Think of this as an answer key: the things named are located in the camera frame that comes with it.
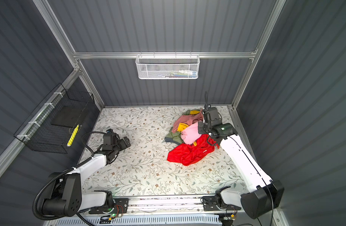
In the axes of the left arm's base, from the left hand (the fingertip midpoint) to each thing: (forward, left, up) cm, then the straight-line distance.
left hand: (122, 142), depth 91 cm
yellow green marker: (-5, +17, +20) cm, 27 cm away
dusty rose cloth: (+9, -43, +9) cm, 45 cm away
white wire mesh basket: (+66, -32, +15) cm, 75 cm away
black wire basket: (-2, +29, +22) cm, 36 cm away
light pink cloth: (-3, -44, +10) cm, 45 cm away
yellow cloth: (+1, -39, +14) cm, 41 cm away
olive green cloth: (+5, -36, -4) cm, 36 cm away
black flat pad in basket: (+4, +23, +23) cm, 32 cm away
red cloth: (-10, -43, -3) cm, 44 cm away
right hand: (-3, -52, +18) cm, 55 cm away
